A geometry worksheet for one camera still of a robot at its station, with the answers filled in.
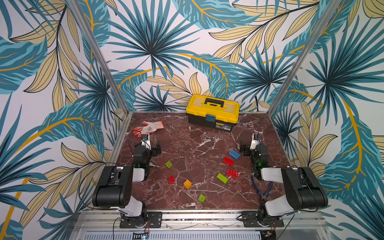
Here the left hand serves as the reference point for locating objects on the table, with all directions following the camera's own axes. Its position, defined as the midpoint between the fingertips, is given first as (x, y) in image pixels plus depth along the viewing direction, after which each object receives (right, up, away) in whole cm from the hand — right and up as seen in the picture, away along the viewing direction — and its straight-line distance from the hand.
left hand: (151, 142), depth 92 cm
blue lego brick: (+52, -8, +3) cm, 53 cm away
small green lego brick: (+11, -13, -2) cm, 17 cm away
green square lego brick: (+31, -29, -12) cm, 44 cm away
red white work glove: (-7, +9, +17) cm, 20 cm away
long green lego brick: (+43, -21, -4) cm, 48 cm away
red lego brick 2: (+48, -12, 0) cm, 49 cm away
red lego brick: (+49, -18, -4) cm, 52 cm away
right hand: (+62, 0, 0) cm, 62 cm away
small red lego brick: (+13, -21, -6) cm, 26 cm away
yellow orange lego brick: (+23, -22, -11) cm, 33 cm away
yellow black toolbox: (+39, +19, +5) cm, 43 cm away
